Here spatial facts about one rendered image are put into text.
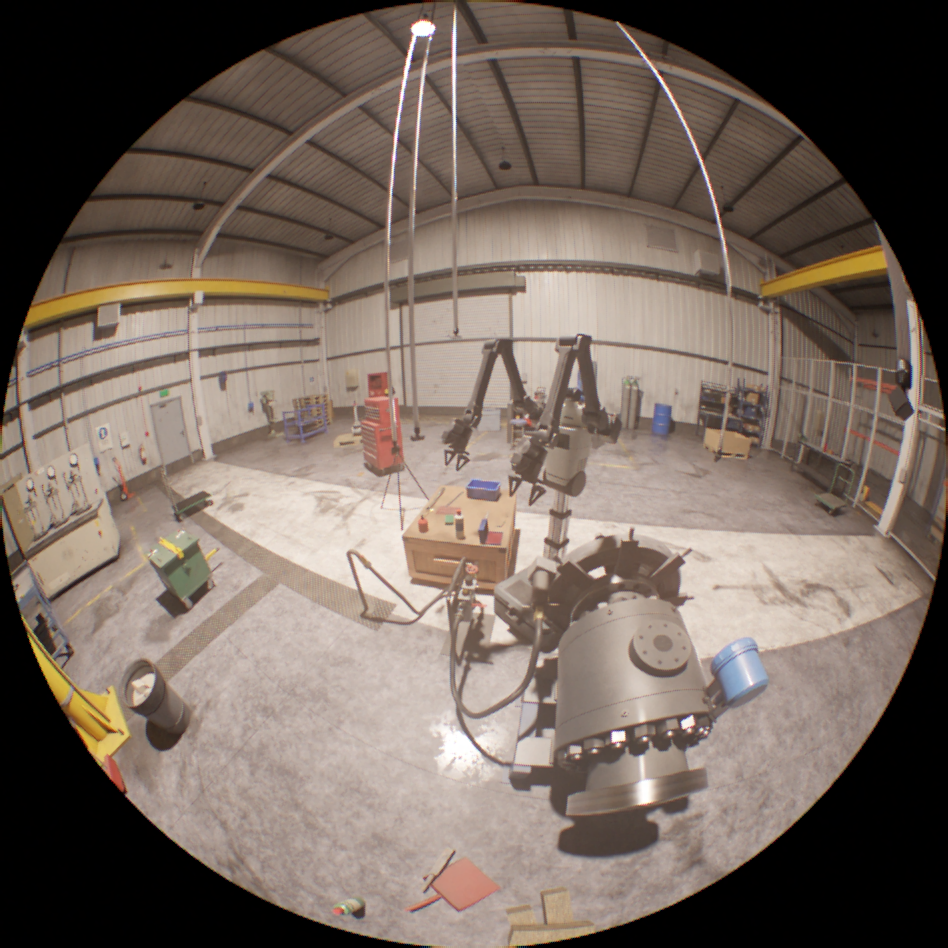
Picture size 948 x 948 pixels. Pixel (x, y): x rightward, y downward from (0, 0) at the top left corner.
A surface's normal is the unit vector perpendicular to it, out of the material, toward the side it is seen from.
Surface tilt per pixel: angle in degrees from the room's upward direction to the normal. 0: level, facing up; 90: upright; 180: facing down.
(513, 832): 0
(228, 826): 0
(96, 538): 90
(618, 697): 31
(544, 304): 90
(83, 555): 89
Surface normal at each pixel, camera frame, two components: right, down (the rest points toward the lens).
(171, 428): 0.95, 0.10
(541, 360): -0.32, 0.35
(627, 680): -0.43, -0.87
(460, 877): -0.02, -0.93
